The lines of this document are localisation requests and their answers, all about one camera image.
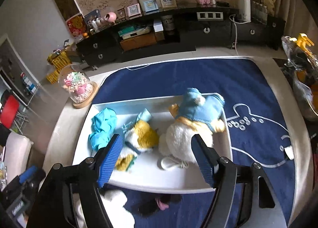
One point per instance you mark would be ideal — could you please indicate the red chair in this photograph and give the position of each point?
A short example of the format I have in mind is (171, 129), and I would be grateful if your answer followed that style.
(9, 111)

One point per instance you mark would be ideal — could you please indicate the black tv cabinet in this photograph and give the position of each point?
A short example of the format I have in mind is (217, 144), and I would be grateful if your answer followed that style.
(178, 30)

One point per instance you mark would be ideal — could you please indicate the yellow plastic crates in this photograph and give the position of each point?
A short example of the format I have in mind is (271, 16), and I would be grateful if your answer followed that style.
(58, 60)

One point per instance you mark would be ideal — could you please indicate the white rectangular storage box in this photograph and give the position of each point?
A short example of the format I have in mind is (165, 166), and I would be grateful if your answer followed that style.
(152, 170)

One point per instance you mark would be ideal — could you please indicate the glass bowl with snacks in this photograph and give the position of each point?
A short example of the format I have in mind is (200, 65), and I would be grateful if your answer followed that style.
(302, 68)

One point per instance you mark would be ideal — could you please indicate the yellow green small plush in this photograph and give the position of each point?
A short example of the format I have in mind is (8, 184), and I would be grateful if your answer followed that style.
(139, 137)

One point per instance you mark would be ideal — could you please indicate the beige curtain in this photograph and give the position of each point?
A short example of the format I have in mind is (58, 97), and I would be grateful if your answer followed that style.
(298, 20)

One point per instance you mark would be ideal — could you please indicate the white duck plush blue outfit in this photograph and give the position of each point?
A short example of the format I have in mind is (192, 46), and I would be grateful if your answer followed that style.
(196, 114)

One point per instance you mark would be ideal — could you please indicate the red gold festive box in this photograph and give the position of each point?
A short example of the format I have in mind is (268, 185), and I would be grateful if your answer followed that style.
(77, 25)

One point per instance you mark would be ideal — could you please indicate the navy blue whale mat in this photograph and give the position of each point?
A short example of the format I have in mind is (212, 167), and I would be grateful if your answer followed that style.
(257, 128)

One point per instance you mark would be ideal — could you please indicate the teal blue cloth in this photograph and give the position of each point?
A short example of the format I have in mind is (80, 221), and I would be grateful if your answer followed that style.
(103, 126)

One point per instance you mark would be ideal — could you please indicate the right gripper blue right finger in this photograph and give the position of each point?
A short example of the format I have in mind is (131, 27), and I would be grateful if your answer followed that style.
(220, 173)

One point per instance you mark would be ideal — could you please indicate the wooden picture frame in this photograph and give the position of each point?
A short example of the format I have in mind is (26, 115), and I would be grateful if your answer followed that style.
(167, 4)

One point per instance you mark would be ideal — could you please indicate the glass dome with pink flowers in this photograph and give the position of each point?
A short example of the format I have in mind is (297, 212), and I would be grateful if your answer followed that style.
(80, 88)

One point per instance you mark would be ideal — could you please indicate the white air purifier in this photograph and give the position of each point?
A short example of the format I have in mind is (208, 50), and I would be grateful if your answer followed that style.
(244, 7)

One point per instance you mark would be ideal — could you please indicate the pink picture frame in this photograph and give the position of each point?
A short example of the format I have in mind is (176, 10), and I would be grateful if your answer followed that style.
(133, 10)

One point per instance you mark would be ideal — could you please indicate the black sock purple band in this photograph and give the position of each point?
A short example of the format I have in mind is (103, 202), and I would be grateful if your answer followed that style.
(156, 203)

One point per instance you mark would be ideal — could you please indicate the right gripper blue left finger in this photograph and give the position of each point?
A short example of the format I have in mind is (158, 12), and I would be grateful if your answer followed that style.
(92, 177)

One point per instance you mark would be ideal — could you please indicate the blue picture frame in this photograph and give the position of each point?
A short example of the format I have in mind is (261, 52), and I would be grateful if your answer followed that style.
(150, 5)

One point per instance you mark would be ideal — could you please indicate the pink round speaker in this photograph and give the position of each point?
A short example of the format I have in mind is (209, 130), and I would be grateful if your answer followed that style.
(111, 17)

